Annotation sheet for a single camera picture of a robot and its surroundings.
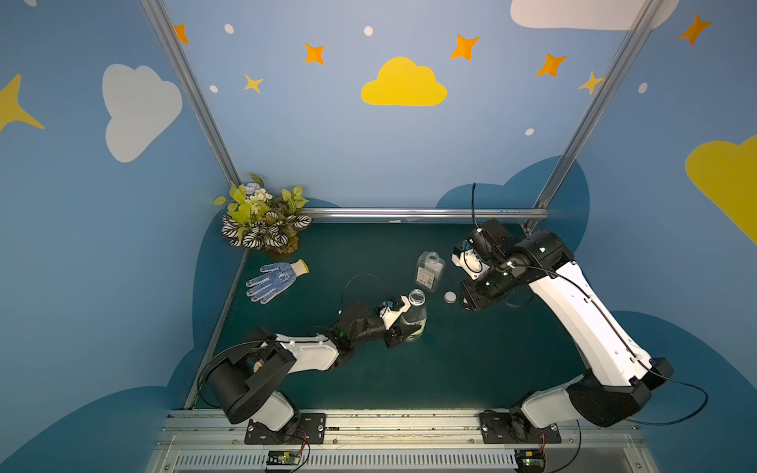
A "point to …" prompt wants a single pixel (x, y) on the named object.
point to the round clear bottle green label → (416, 314)
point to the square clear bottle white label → (430, 270)
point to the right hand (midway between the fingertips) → (471, 296)
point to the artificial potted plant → (257, 220)
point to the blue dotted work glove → (277, 278)
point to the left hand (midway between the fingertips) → (416, 314)
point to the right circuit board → (529, 460)
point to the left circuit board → (283, 457)
